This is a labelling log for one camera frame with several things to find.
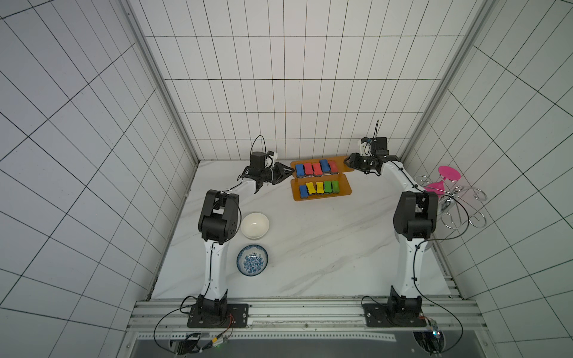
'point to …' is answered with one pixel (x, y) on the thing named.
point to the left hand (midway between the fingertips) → (292, 172)
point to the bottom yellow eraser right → (319, 188)
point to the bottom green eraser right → (335, 186)
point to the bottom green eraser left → (327, 186)
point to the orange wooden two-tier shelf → (319, 178)
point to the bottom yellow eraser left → (310, 188)
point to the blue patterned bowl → (252, 259)
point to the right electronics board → (430, 341)
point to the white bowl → (255, 225)
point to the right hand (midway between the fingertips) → (339, 159)
